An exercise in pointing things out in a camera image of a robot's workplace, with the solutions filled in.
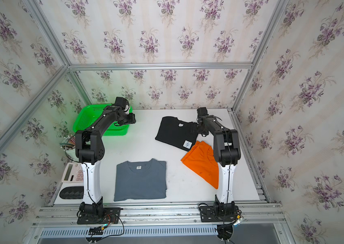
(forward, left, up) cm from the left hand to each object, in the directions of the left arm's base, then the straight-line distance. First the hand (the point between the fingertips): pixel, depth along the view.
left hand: (134, 121), depth 102 cm
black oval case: (-45, +26, -5) cm, 52 cm away
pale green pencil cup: (-25, +31, +1) cm, 40 cm away
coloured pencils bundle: (-20, +34, +4) cm, 40 cm away
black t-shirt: (-5, -32, -8) cm, 34 cm away
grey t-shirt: (-37, -7, -7) cm, 39 cm away
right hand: (-4, -45, -5) cm, 45 cm away
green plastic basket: (+9, +37, -2) cm, 39 cm away
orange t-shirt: (-25, -44, -7) cm, 51 cm away
